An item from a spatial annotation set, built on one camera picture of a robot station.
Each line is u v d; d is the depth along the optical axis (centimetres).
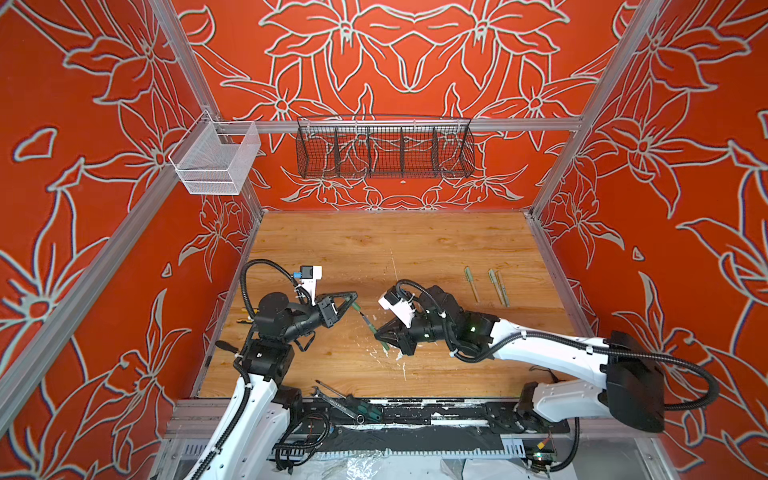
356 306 69
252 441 48
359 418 73
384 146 97
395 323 66
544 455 68
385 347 70
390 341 68
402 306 64
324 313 62
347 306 68
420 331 62
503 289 97
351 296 68
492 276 100
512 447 70
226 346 83
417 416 74
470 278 99
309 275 64
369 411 73
